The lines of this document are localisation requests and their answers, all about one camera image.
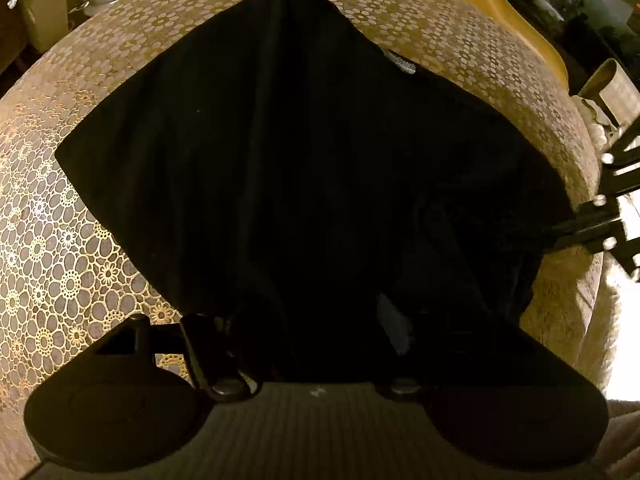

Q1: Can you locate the lace floral tablecloth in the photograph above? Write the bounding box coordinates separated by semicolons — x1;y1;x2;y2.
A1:
1;0;600;479

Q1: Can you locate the black garment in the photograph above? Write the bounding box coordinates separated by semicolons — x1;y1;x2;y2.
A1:
55;0;572;382

